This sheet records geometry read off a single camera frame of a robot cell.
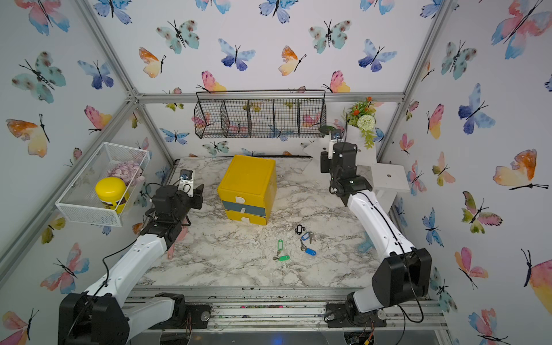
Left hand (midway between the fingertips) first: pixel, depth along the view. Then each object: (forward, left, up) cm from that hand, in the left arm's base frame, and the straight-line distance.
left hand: (199, 182), depth 81 cm
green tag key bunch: (-15, -30, -24) cm, 41 cm away
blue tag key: (-11, -42, -24) cm, 49 cm away
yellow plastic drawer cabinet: (-1, -18, -3) cm, 18 cm away
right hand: (+6, -49, +10) cm, 51 cm away
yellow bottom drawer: (-5, -15, -18) cm, 24 cm away
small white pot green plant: (+31, -52, -1) cm, 61 cm away
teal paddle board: (-17, -65, -23) cm, 71 cm away
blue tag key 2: (-18, -42, -24) cm, 52 cm away
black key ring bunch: (-8, -38, -24) cm, 46 cm away
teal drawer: (-4, -16, -12) cm, 20 cm away
